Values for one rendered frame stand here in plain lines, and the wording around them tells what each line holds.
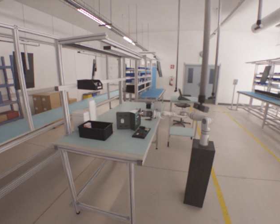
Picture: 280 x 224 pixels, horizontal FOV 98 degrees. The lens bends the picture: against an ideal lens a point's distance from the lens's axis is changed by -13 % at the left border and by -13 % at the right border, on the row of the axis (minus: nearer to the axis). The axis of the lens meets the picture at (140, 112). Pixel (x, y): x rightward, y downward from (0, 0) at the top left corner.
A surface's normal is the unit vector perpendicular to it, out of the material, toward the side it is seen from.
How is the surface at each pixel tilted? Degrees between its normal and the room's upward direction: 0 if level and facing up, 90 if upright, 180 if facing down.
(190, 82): 90
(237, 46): 90
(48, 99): 90
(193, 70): 90
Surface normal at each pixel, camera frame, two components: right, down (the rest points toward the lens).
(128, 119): 0.08, 0.27
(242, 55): -0.25, 0.26
